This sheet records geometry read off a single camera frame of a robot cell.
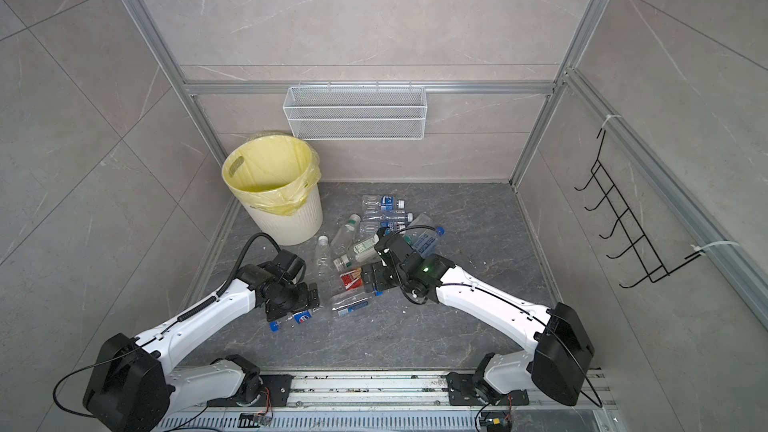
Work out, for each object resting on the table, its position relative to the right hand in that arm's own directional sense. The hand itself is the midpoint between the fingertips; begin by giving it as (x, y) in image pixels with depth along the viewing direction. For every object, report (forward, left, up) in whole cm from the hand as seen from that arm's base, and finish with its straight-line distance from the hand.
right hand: (376, 269), depth 79 cm
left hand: (-4, +20, -9) cm, 22 cm away
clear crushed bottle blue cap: (+26, -2, -11) cm, 28 cm away
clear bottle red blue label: (-6, +9, -11) cm, 15 cm away
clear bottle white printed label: (+11, +5, -10) cm, 15 cm away
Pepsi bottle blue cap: (-10, +29, -12) cm, 33 cm away
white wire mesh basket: (+52, +6, +15) cm, 55 cm away
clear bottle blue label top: (+32, -1, -10) cm, 33 cm away
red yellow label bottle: (+2, +8, -10) cm, 13 cm away
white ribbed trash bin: (+20, +26, -8) cm, 34 cm away
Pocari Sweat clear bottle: (+21, +3, -10) cm, 23 cm away
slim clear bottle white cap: (+8, +18, -11) cm, 22 cm away
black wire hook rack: (-4, -58, +17) cm, 60 cm away
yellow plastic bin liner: (+37, +36, +2) cm, 52 cm away
